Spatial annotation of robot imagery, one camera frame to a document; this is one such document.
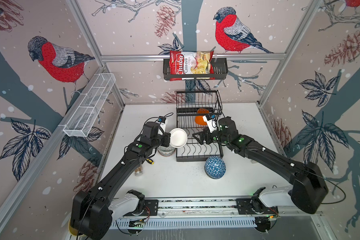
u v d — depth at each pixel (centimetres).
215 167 83
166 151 83
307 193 40
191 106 114
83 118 73
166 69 95
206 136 68
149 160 88
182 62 88
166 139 71
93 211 38
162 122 70
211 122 68
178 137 84
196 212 73
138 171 83
